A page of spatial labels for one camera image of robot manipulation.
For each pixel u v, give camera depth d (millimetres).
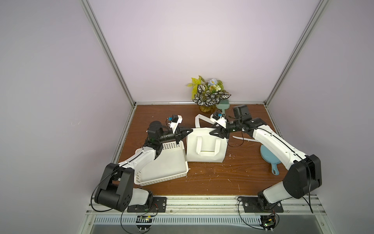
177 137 683
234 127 669
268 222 698
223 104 1216
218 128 701
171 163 888
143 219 714
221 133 688
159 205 730
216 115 668
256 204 724
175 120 667
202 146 755
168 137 696
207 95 926
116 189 421
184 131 714
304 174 440
